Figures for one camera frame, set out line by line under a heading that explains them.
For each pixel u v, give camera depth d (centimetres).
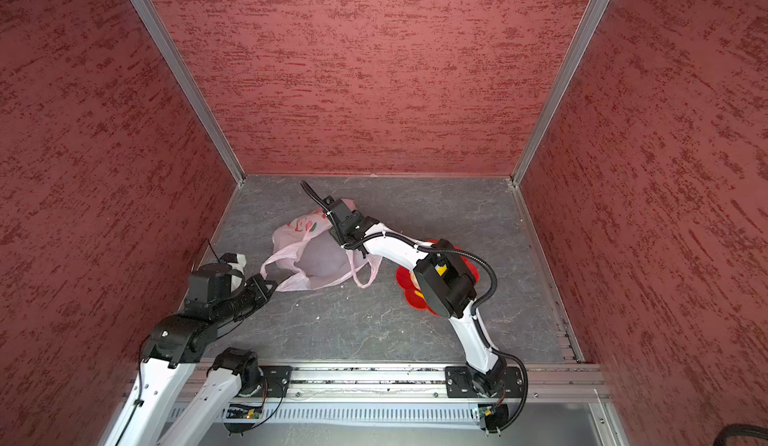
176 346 46
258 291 63
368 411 71
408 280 90
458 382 74
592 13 76
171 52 84
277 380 74
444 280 53
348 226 72
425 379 76
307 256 79
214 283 53
